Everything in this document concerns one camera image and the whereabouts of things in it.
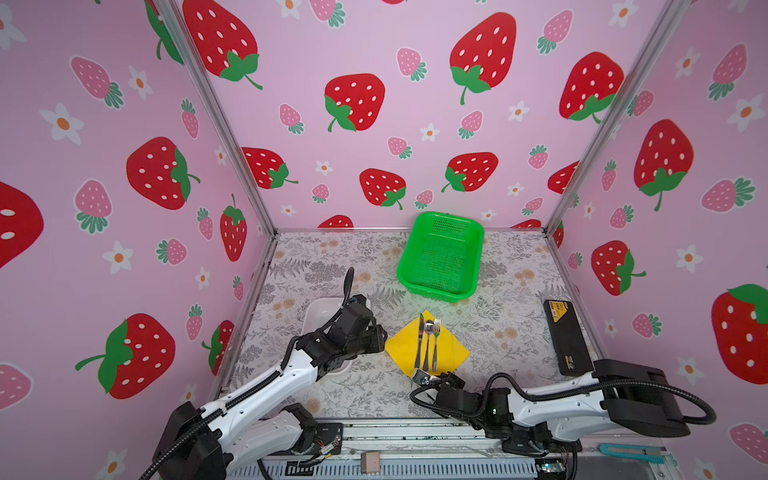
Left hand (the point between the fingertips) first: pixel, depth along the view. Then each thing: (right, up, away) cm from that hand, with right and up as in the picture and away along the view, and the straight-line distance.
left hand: (384, 334), depth 80 cm
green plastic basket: (+21, +22, +34) cm, 45 cm away
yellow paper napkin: (+20, -8, +9) cm, 23 cm away
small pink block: (-3, -27, -11) cm, 30 cm away
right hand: (+11, -13, 0) cm, 17 cm away
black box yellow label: (+57, -6, +10) cm, 58 cm away
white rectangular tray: (-22, +4, +12) cm, 25 cm away
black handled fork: (+16, -2, +13) cm, 21 cm away
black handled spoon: (+13, -7, +9) cm, 17 cm away
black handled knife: (+11, -3, +13) cm, 17 cm away
